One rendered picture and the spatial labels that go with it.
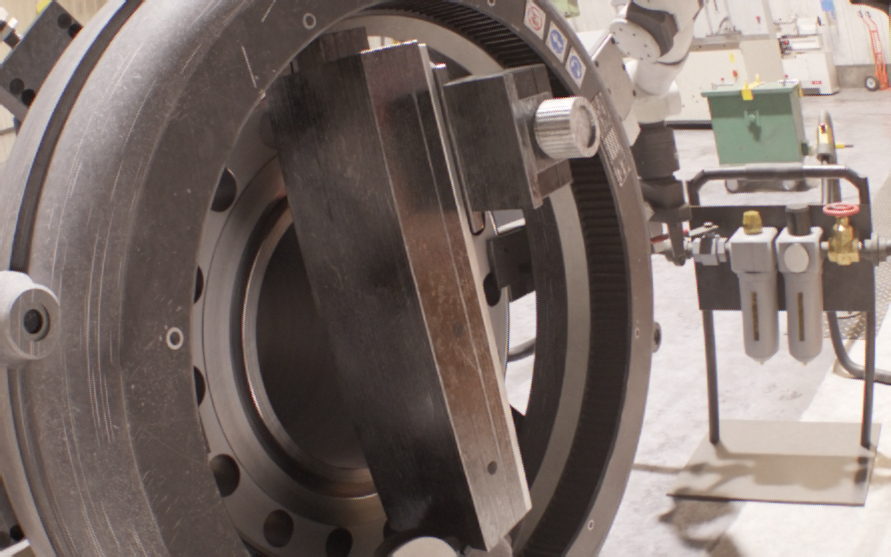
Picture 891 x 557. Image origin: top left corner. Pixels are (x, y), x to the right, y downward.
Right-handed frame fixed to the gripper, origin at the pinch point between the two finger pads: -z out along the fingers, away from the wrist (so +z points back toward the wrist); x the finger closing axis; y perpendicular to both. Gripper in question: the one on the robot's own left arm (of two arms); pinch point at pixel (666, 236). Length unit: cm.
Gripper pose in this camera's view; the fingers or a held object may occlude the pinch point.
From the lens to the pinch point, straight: 129.9
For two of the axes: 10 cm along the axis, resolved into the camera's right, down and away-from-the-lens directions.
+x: -4.4, -1.6, 8.9
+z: -2.0, -9.4, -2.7
